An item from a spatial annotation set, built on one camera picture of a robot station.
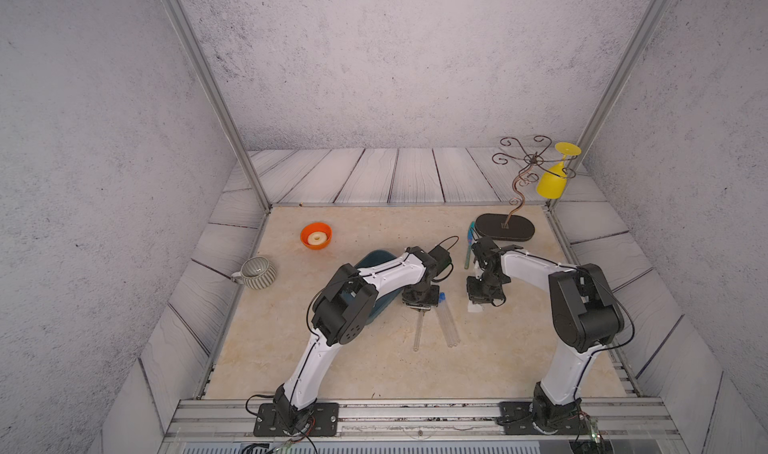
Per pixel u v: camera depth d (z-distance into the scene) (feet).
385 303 2.85
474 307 3.00
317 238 3.51
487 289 2.73
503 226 3.65
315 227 3.61
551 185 3.22
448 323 2.92
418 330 2.89
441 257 2.65
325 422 2.38
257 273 3.24
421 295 2.65
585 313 1.64
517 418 2.38
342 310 1.80
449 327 2.91
